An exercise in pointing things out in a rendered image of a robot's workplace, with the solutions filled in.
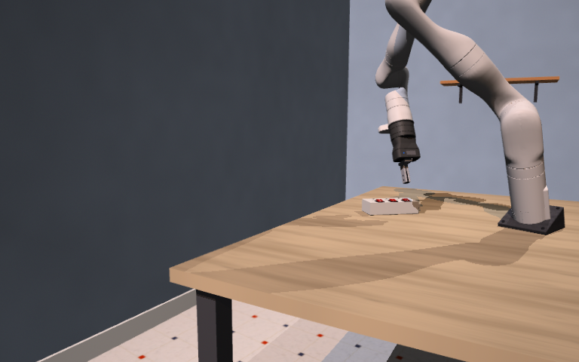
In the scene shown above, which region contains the white power strip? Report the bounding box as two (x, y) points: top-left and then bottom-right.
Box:
(362, 198), (420, 215)

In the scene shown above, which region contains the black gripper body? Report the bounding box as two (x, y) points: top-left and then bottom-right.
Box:
(378, 105), (421, 162)

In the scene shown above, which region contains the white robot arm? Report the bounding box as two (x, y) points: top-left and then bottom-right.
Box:
(375, 0), (550, 224)

